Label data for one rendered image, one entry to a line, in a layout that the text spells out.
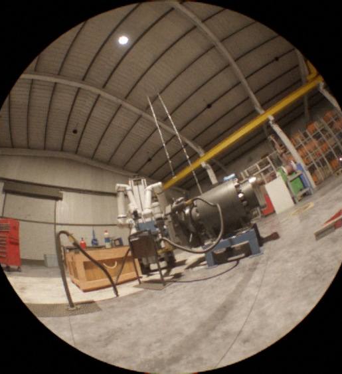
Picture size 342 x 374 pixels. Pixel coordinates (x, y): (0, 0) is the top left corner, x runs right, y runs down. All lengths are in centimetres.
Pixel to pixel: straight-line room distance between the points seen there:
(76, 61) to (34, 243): 1017
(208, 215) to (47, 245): 904
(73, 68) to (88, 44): 154
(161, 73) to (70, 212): 1024
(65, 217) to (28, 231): 286
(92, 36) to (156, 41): 321
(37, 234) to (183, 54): 1312
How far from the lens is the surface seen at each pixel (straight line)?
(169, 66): 836
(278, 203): 519
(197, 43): 865
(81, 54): 838
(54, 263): 708
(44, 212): 991
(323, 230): 108
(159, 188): 192
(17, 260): 403
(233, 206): 144
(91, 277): 160
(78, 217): 988
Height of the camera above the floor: 38
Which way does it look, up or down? 24 degrees up
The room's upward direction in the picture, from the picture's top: 16 degrees counter-clockwise
